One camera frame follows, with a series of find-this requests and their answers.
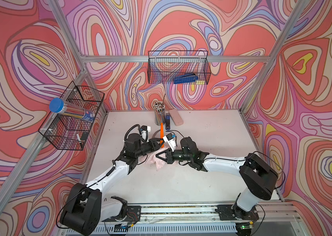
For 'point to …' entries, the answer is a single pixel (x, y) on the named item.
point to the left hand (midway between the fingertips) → (165, 142)
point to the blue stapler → (167, 121)
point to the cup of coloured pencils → (159, 116)
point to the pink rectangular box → (176, 117)
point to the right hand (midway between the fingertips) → (157, 159)
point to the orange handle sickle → (162, 126)
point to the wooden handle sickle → (153, 136)
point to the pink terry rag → (150, 158)
